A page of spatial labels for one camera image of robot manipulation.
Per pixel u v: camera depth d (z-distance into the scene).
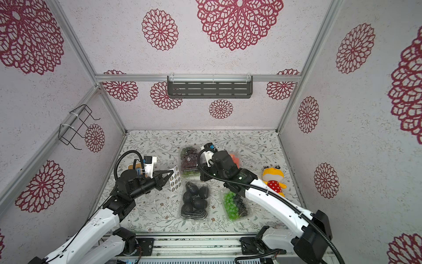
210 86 0.95
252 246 0.74
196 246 0.75
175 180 0.76
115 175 0.56
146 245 0.74
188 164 0.95
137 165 0.68
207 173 0.53
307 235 0.39
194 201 0.80
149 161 0.67
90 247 0.44
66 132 0.72
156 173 0.66
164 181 0.70
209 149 0.63
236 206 0.81
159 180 0.65
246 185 0.49
